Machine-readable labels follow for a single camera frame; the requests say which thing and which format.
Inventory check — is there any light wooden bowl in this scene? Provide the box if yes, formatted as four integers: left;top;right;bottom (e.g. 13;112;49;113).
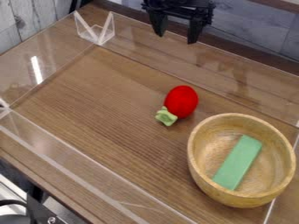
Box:
186;113;296;208

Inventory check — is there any black cable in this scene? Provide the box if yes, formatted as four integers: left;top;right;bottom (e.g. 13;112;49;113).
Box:
0;199;30;224

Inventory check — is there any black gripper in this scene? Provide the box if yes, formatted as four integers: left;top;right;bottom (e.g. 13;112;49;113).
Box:
141;0;216;45

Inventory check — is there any red toy strawberry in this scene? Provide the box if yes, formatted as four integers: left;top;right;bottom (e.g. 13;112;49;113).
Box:
154;86;198;127

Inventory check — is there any black metal bracket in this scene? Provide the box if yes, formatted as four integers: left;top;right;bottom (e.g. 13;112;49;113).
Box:
25;194;68;224

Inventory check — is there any green rectangular block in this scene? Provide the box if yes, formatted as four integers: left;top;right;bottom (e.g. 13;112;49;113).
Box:
212;135;262;190

